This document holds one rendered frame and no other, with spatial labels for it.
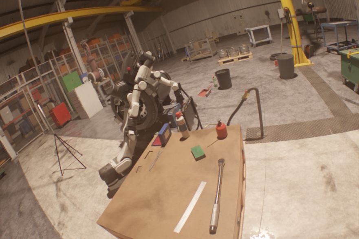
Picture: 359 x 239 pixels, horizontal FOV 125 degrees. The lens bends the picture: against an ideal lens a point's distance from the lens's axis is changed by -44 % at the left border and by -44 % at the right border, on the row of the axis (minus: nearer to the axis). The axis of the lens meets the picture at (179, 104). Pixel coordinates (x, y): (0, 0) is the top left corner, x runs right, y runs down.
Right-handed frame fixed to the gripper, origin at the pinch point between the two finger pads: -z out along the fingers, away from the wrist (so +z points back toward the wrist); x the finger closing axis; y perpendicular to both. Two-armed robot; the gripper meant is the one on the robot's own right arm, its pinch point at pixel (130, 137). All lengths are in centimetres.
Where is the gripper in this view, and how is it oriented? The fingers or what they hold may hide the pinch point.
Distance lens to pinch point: 155.3
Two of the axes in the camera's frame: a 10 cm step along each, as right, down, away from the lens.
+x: 8.5, 1.5, 5.0
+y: -5.1, -0.1, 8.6
